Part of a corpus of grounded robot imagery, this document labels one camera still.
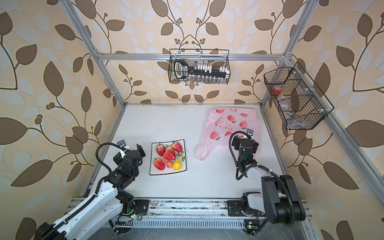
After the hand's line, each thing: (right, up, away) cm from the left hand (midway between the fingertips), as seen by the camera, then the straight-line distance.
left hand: (131, 148), depth 81 cm
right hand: (+65, +3, +8) cm, 66 cm away
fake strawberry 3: (+20, -4, +4) cm, 21 cm away
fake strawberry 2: (+24, -1, +11) cm, 26 cm away
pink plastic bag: (+53, +13, +15) cm, 56 cm away
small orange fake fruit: (+20, -10, +4) cm, 23 cm away
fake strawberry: (+13, -3, +10) cm, 17 cm away
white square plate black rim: (+9, -7, +11) cm, 16 cm away
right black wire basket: (+88, +24, -8) cm, 91 cm away
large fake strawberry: (+14, -10, +4) cm, 18 cm away
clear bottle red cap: (+85, +24, -1) cm, 89 cm away
